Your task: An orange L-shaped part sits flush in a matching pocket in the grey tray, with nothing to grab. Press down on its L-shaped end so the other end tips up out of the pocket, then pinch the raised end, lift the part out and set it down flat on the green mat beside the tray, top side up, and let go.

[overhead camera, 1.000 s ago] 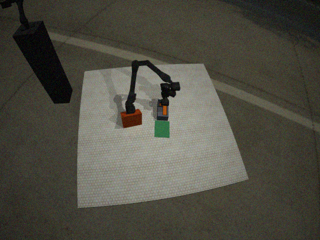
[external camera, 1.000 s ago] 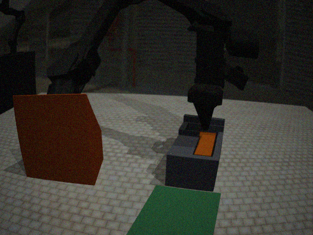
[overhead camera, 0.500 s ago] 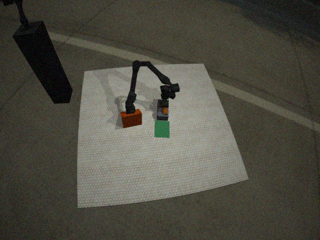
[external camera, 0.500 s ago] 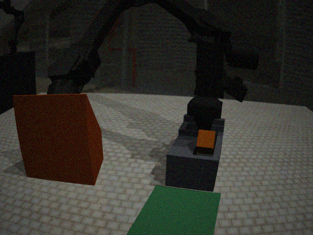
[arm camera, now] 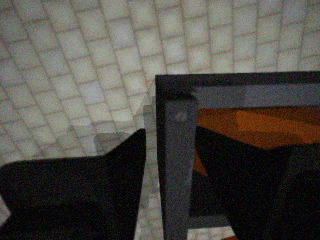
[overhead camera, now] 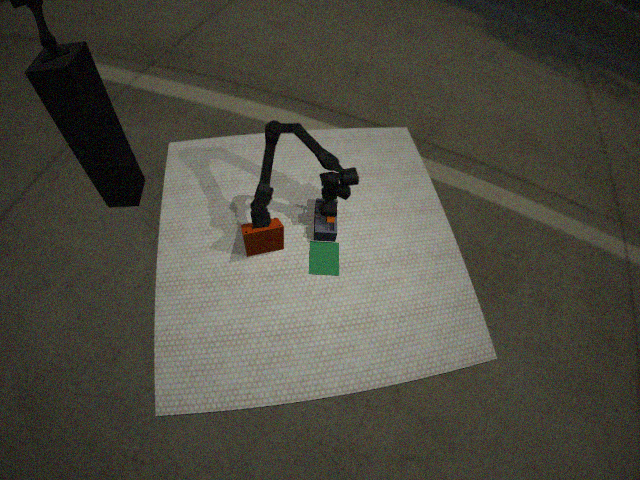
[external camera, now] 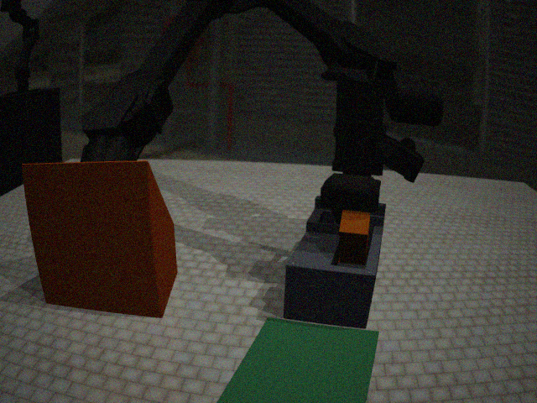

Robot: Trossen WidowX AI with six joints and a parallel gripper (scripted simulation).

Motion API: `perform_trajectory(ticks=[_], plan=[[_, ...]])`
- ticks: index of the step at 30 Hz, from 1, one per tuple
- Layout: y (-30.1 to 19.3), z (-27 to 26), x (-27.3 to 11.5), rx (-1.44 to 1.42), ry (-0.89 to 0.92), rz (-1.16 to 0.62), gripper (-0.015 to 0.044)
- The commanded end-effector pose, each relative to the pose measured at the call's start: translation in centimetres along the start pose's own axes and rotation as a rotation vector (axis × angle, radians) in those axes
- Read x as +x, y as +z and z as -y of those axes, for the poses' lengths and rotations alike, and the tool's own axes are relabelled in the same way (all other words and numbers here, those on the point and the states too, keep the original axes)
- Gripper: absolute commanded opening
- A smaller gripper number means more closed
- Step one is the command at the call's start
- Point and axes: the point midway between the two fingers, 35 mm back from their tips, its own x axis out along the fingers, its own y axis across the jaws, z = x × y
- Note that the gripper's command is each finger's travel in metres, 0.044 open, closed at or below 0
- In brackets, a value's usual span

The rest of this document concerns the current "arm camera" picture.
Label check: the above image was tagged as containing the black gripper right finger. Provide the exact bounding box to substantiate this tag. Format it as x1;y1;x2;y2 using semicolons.
195;126;320;240

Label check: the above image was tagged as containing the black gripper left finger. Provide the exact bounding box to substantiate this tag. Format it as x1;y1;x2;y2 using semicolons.
0;128;146;240

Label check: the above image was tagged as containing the orange l-shaped part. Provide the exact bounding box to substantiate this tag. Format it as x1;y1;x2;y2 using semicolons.
196;106;320;150

